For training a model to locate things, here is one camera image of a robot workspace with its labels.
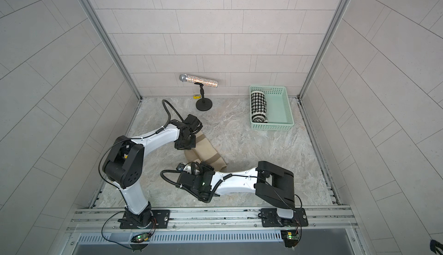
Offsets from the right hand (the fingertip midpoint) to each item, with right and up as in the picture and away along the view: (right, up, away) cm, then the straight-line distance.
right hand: (200, 173), depth 82 cm
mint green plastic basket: (+45, +28, +24) cm, 58 cm away
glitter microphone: (+1, +46, +14) cm, 49 cm away
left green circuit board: (-20, -19, -17) cm, 32 cm away
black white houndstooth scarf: (+32, +33, +22) cm, 51 cm away
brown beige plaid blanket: (+1, +8, +9) cm, 12 cm away
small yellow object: (-9, +39, +34) cm, 52 cm away
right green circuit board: (+38, -20, -15) cm, 46 cm away
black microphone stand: (-3, +34, +30) cm, 45 cm away
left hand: (-6, +11, +11) cm, 17 cm away
